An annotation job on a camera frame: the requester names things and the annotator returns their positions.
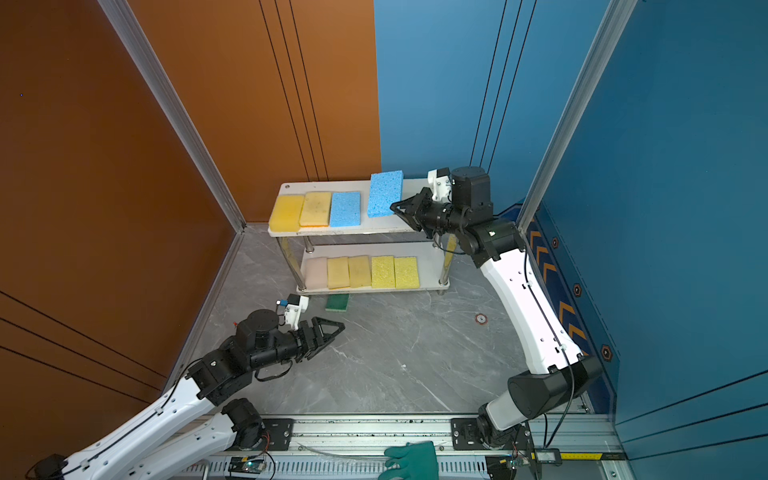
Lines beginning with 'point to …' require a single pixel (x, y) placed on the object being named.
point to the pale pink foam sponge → (316, 273)
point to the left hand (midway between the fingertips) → (342, 330)
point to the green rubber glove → (417, 461)
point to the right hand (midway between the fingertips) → (387, 207)
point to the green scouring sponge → (337, 302)
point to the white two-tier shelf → (341, 237)
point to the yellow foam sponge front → (338, 273)
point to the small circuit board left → (246, 465)
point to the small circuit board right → (500, 467)
